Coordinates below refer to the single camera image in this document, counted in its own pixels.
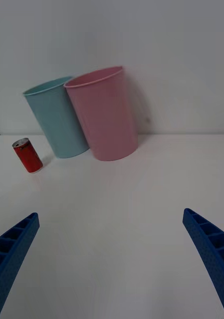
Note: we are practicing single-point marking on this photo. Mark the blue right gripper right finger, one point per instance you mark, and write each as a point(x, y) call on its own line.
point(211, 251)

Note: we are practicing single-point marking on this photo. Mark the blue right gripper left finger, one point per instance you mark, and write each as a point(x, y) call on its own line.
point(11, 256)

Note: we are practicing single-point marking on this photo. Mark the red drink can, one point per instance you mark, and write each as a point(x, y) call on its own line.
point(28, 157)

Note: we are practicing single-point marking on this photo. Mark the pale blue plastic waste bin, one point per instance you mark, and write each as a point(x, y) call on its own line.
point(58, 119)

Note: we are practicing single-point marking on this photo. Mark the pink plastic waste bin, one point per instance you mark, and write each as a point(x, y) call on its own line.
point(105, 117)

